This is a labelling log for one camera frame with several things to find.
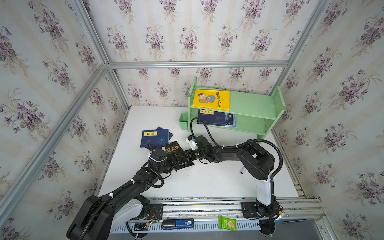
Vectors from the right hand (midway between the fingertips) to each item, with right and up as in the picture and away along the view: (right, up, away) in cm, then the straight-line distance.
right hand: (183, 159), depth 91 cm
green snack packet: (+24, -25, -22) cm, 41 cm away
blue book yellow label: (-17, +12, +8) cm, 23 cm away
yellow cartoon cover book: (+19, +36, -6) cm, 41 cm away
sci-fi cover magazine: (+31, +24, +5) cm, 40 cm away
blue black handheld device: (-1, -23, -25) cm, 34 cm away
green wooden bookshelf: (+40, +29, -9) cm, 50 cm away
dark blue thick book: (+19, +26, +5) cm, 32 cm away
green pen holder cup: (-1, +24, +16) cm, 28 cm away
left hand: (-1, +3, -8) cm, 8 cm away
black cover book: (+2, 0, -6) cm, 6 cm away
